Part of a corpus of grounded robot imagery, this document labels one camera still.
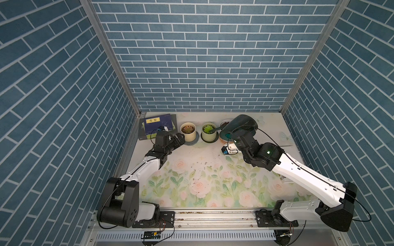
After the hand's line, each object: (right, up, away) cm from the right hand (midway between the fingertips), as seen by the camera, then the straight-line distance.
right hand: (247, 132), depth 73 cm
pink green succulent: (-32, +1, +27) cm, 42 cm away
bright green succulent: (-19, +1, +26) cm, 32 cm away
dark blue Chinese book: (-57, +4, +32) cm, 65 cm away
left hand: (-33, -4, +16) cm, 37 cm away
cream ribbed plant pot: (-31, -5, +26) cm, 41 cm away
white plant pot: (-8, +4, +29) cm, 30 cm away
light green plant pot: (-19, -4, +26) cm, 33 cm away
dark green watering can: (-1, +5, +8) cm, 9 cm away
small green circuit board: (-46, -49, -1) cm, 68 cm away
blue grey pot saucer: (-30, -9, +28) cm, 42 cm away
